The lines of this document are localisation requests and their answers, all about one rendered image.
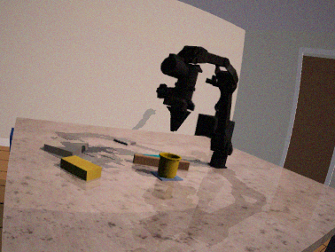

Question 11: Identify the brown wooden bar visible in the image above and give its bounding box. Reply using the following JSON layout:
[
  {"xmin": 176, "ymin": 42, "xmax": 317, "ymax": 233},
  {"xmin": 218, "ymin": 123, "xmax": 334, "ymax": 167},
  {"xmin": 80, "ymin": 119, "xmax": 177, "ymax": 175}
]
[{"xmin": 133, "ymin": 154, "xmax": 190, "ymax": 170}]

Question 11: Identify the yellow rectangular block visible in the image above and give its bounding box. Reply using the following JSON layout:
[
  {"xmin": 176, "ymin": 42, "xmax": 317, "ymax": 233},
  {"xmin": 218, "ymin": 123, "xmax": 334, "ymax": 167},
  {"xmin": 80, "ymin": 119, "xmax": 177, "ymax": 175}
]
[{"xmin": 60, "ymin": 155, "xmax": 102, "ymax": 181}]

